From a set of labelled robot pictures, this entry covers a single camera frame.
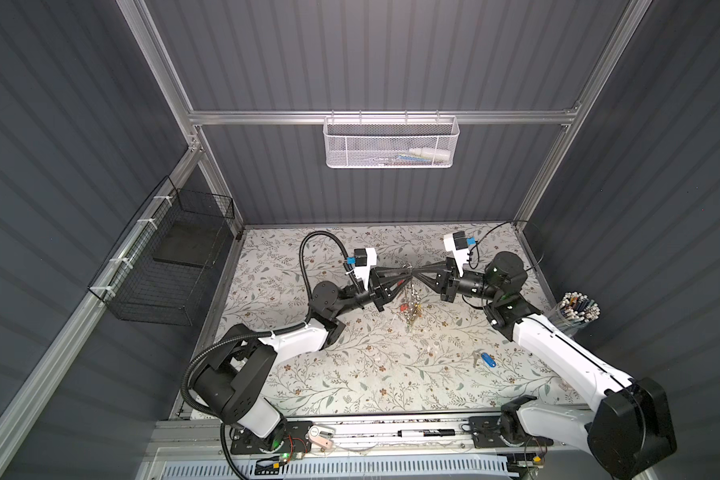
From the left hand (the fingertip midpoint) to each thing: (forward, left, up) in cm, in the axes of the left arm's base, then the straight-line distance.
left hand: (412, 276), depth 67 cm
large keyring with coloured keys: (-5, 0, -5) cm, 7 cm away
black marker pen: (-26, -5, -31) cm, 41 cm away
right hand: (0, -1, -1) cm, 1 cm away
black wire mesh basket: (+10, +61, -4) cm, 62 cm away
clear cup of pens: (-4, -44, -14) cm, 46 cm away
